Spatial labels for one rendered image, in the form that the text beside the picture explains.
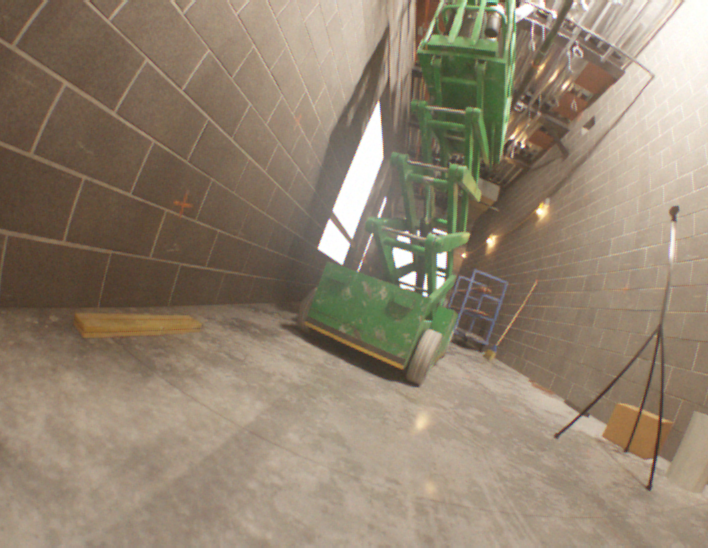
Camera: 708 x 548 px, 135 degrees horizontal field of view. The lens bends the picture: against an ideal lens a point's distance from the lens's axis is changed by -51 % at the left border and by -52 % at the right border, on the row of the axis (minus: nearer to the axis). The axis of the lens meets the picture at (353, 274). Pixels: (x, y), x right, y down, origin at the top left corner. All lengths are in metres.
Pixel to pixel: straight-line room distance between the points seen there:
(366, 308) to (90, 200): 1.28
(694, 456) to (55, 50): 2.76
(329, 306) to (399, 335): 0.41
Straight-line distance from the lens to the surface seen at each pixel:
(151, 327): 1.06
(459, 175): 1.81
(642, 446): 2.21
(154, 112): 1.12
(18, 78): 0.91
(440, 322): 1.83
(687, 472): 1.95
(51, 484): 0.52
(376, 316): 1.50
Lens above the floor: 0.40
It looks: 2 degrees up
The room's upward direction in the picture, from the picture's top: 20 degrees clockwise
